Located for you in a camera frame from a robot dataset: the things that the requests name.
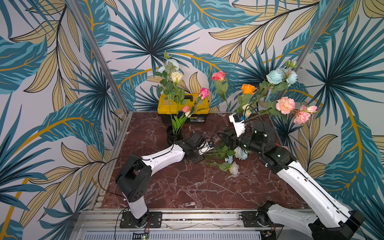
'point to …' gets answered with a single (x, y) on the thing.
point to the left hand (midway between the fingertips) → (198, 155)
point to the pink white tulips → (178, 123)
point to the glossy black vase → (173, 138)
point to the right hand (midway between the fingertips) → (221, 130)
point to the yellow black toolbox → (196, 109)
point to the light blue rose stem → (222, 151)
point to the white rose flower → (233, 167)
